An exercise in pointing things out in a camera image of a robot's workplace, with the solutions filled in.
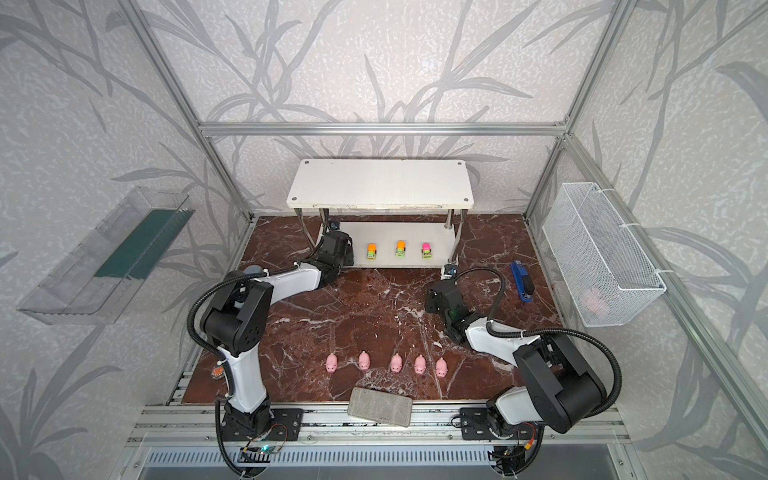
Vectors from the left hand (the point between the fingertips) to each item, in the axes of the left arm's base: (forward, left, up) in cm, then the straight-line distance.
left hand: (347, 238), depth 100 cm
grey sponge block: (-49, -14, -6) cm, 52 cm away
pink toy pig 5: (-39, -30, -8) cm, 50 cm away
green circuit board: (-58, +14, -9) cm, 61 cm away
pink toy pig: (-39, +1, -8) cm, 39 cm away
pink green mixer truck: (-4, -27, -2) cm, 27 cm away
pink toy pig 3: (-38, -17, -8) cm, 43 cm away
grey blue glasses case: (-9, +32, -7) cm, 34 cm away
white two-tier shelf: (+23, -17, -12) cm, 31 cm away
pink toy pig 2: (-38, -9, -8) cm, 39 cm away
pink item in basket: (-28, -67, +12) cm, 73 cm away
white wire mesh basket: (-28, -61, +26) cm, 72 cm away
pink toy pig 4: (-39, -24, -8) cm, 46 cm away
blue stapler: (-13, -59, -5) cm, 60 cm away
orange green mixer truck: (-3, -18, -2) cm, 18 cm away
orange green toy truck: (-4, -8, -2) cm, 9 cm away
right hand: (-15, -29, -2) cm, 33 cm away
